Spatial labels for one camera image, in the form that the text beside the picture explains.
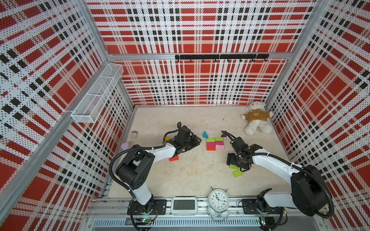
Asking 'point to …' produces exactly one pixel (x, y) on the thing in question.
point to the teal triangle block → (205, 135)
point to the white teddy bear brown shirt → (257, 117)
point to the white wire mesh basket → (89, 109)
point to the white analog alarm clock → (218, 201)
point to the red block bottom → (174, 159)
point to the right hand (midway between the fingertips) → (235, 163)
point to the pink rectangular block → (219, 147)
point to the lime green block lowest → (238, 173)
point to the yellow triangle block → (167, 138)
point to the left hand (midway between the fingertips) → (201, 140)
